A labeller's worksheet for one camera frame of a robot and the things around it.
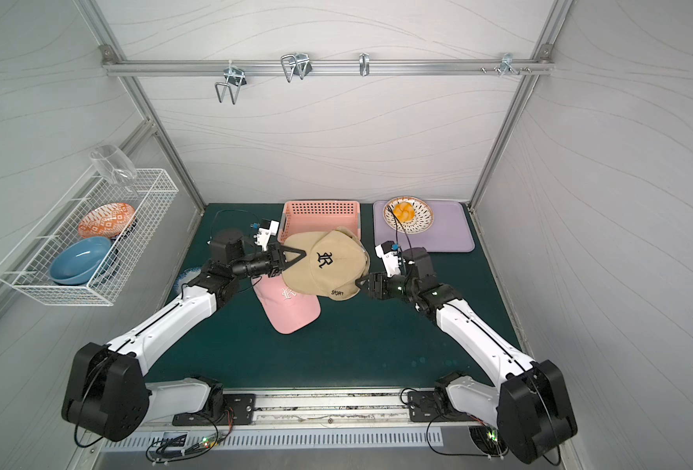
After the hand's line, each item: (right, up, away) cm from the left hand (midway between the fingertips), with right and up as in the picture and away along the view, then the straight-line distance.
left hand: (306, 256), depth 74 cm
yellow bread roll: (+33, +14, +40) cm, 54 cm away
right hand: (+15, -7, +6) cm, 18 cm away
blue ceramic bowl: (-47, 0, -13) cm, 49 cm away
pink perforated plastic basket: (-2, +13, +41) cm, 43 cm away
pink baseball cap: (-9, -18, +16) cm, 26 cm away
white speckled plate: (+40, +11, +39) cm, 57 cm away
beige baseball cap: (+7, -2, +2) cm, 7 cm away
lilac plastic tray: (+50, +7, +37) cm, 63 cm away
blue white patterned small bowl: (-44, -9, +21) cm, 49 cm away
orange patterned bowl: (-49, +9, -3) cm, 50 cm away
